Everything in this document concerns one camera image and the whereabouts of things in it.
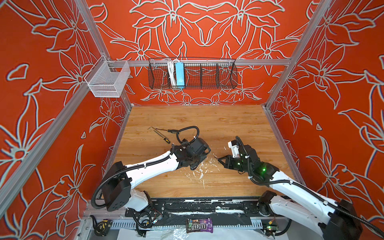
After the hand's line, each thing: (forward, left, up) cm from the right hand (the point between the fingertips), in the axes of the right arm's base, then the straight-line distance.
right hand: (215, 160), depth 77 cm
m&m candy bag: (-27, +10, -11) cm, 31 cm away
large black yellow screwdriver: (+27, +26, -11) cm, 39 cm away
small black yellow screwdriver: (+21, +31, -11) cm, 39 cm away
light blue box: (+46, +19, +22) cm, 54 cm away
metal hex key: (+28, +38, -11) cm, 48 cm away
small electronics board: (-28, -24, -13) cm, 39 cm away
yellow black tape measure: (-28, +54, -9) cm, 61 cm away
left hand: (+3, +4, +1) cm, 5 cm away
